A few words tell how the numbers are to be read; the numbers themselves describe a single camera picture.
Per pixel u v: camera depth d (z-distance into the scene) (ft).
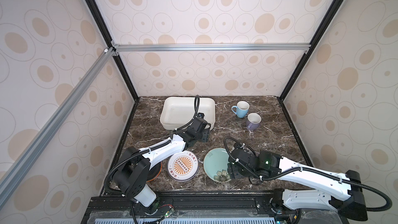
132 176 1.41
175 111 3.70
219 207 2.45
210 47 2.95
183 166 2.80
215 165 2.78
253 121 3.31
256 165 1.72
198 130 2.20
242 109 3.33
